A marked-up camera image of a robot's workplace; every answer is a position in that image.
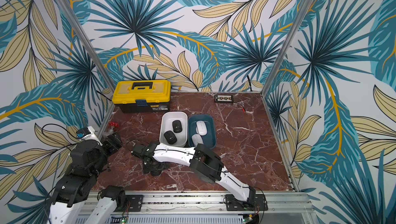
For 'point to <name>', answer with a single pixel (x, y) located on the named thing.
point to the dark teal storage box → (210, 139)
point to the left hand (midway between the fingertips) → (114, 139)
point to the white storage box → (165, 121)
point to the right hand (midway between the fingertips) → (153, 169)
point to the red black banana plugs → (243, 109)
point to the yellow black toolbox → (142, 96)
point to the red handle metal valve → (113, 123)
